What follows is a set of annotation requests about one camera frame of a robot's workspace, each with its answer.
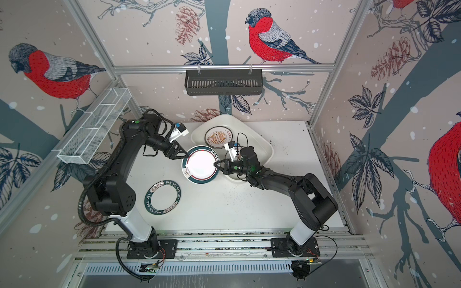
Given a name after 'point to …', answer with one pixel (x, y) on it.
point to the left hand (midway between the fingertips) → (183, 152)
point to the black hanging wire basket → (223, 81)
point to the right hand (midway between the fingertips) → (214, 166)
